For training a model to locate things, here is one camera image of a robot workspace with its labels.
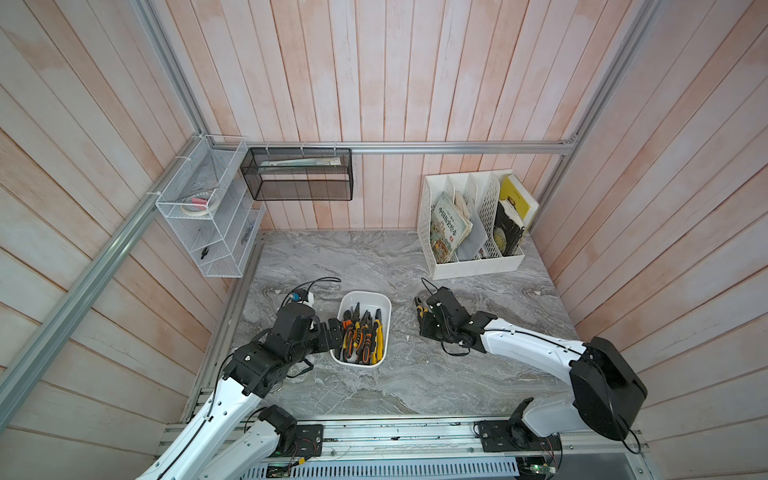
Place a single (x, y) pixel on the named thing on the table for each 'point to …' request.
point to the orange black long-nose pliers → (364, 344)
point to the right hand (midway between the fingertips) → (418, 323)
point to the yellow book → (524, 202)
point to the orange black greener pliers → (349, 339)
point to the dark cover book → (508, 227)
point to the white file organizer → (486, 188)
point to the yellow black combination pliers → (378, 339)
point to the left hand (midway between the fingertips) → (327, 333)
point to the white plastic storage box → (369, 301)
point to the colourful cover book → (449, 226)
